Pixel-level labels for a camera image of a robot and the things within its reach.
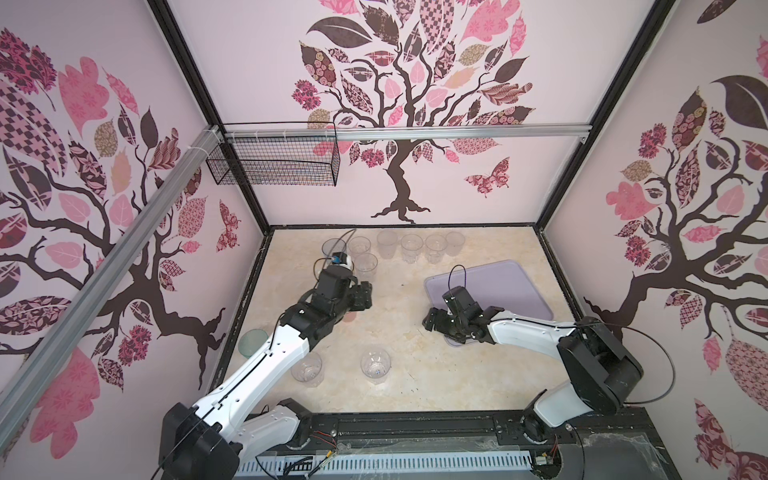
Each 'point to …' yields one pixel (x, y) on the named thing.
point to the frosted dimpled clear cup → (454, 243)
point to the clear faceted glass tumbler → (411, 244)
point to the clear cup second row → (365, 267)
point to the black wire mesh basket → (283, 154)
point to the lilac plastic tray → (501, 284)
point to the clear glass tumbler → (435, 245)
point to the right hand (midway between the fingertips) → (429, 323)
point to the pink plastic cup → (349, 317)
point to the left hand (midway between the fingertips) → (359, 291)
